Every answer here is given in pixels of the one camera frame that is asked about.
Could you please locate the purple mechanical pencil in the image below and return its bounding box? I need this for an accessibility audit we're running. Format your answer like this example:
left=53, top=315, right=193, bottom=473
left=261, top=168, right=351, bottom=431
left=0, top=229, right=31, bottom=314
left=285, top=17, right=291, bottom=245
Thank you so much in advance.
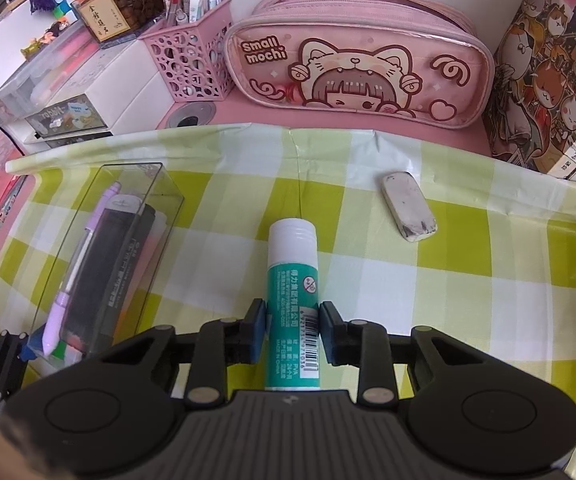
left=42, top=182, right=121, bottom=356

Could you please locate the green white glue stick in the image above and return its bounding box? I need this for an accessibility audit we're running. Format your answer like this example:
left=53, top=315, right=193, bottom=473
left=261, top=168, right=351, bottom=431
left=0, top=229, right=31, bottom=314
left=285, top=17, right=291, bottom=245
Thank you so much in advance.
left=266, top=218, right=320, bottom=390

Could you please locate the clear plastic organizer tray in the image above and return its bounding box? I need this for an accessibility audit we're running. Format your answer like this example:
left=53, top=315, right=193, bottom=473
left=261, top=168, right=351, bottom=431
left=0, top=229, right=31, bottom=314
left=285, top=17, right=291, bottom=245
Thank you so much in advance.
left=22, top=162, right=184, bottom=370

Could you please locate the black pencil lead case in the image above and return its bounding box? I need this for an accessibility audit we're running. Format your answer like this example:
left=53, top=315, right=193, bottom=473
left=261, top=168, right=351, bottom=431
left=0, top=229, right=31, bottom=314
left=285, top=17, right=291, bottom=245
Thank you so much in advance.
left=60, top=194, right=155, bottom=356

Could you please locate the white eraser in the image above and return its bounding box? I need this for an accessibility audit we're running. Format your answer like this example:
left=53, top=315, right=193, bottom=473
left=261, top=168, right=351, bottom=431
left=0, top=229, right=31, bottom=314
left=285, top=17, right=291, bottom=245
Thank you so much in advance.
left=381, top=171, right=437, bottom=243

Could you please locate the green checkered table cloth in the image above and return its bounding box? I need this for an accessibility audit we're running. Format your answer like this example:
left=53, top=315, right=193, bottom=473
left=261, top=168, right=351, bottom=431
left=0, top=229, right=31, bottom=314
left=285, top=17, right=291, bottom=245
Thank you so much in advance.
left=0, top=124, right=576, bottom=477

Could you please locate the white drawer organizer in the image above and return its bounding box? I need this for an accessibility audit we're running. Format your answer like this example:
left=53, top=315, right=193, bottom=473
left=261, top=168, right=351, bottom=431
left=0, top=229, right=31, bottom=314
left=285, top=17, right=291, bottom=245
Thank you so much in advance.
left=0, top=40, right=173, bottom=151

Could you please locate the pink perforated pen holder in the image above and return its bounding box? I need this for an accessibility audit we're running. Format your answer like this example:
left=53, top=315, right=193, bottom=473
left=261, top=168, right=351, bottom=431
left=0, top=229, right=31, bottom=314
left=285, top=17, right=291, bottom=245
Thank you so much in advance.
left=140, top=0, right=233, bottom=103

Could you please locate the pink cat pencil case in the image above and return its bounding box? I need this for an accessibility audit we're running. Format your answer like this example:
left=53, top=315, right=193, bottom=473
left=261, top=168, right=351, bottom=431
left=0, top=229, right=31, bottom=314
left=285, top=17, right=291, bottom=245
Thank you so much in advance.
left=224, top=0, right=495, bottom=129

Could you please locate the cartoon comic book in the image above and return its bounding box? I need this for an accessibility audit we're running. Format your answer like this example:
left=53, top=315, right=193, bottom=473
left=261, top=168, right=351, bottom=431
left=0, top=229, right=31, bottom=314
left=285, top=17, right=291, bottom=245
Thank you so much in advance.
left=483, top=0, right=576, bottom=182

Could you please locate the white cardboard box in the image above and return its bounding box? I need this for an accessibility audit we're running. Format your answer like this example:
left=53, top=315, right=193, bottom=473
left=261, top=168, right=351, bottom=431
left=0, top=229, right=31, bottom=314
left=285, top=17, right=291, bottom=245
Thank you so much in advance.
left=0, top=0, right=55, bottom=87

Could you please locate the clear plastic storage box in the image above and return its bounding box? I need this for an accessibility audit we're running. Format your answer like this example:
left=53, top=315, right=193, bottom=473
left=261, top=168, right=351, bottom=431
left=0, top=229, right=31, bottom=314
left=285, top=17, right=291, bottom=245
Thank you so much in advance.
left=0, top=22, right=99, bottom=122

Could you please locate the small cartoon figurine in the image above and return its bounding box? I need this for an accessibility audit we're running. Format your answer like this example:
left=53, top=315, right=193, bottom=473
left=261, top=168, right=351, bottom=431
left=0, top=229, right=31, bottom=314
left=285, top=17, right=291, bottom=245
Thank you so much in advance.
left=20, top=21, right=69, bottom=60

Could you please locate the glass plant pot with label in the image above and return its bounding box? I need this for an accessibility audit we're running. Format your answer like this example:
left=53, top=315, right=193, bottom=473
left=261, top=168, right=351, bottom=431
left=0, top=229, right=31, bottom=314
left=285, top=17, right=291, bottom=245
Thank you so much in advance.
left=75, top=0, right=166, bottom=44

